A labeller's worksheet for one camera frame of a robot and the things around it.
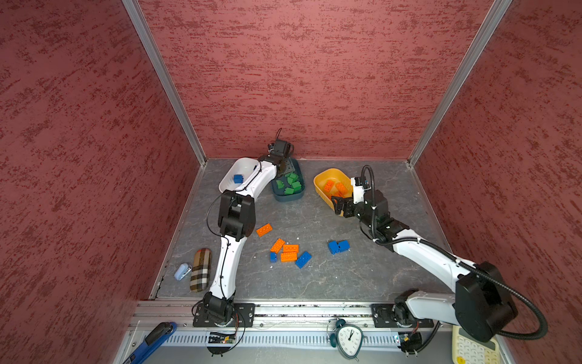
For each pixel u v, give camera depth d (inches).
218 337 28.6
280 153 32.0
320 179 42.8
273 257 33.5
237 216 23.9
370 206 24.3
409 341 27.8
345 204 29.3
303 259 33.5
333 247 34.7
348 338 26.3
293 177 43.6
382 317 29.1
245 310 29.8
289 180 42.9
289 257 33.5
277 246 35.3
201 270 31.8
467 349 26.3
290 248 35.3
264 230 37.3
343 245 35.8
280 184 42.2
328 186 42.9
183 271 31.8
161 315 29.8
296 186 42.0
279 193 41.1
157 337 26.5
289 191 40.8
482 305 16.0
